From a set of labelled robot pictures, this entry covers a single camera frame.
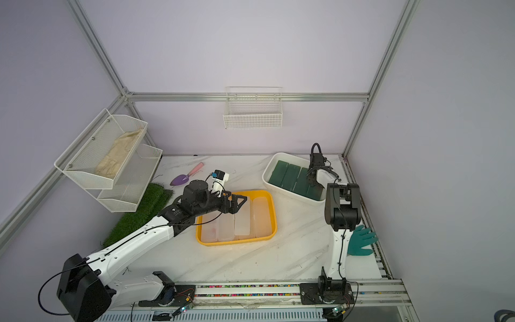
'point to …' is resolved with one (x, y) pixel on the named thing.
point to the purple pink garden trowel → (183, 179)
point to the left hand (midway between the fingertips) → (237, 198)
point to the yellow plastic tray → (259, 194)
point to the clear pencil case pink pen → (210, 225)
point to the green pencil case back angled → (290, 178)
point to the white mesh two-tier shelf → (124, 192)
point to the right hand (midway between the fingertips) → (320, 183)
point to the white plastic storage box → (281, 196)
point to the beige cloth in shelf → (110, 166)
